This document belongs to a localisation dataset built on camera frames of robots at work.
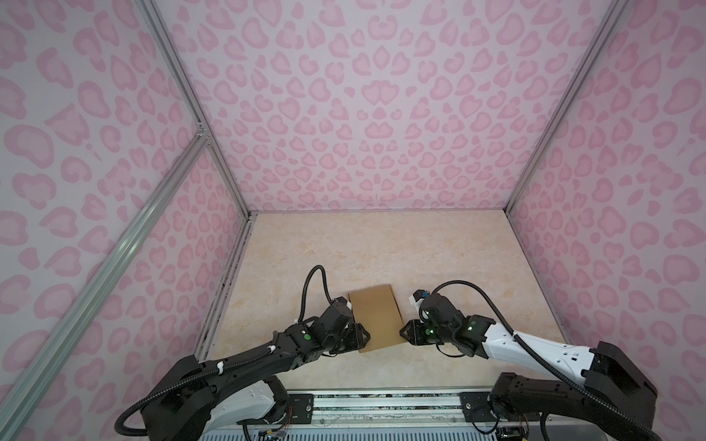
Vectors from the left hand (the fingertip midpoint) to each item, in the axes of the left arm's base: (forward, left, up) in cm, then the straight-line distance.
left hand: (369, 336), depth 79 cm
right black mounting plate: (-17, -28, -6) cm, 33 cm away
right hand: (0, -10, 0) cm, 10 cm away
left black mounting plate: (-17, +19, -6) cm, 26 cm away
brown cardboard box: (+8, -3, -2) cm, 9 cm away
